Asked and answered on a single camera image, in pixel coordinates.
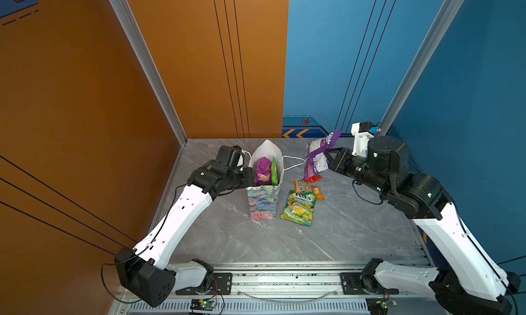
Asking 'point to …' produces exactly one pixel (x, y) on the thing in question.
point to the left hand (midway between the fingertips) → (254, 175)
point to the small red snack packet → (314, 179)
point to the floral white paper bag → (263, 199)
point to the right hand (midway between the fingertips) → (320, 151)
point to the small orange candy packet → (317, 191)
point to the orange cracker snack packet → (301, 186)
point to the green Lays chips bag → (274, 172)
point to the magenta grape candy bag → (264, 172)
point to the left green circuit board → (203, 304)
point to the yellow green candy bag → (299, 207)
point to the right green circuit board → (385, 305)
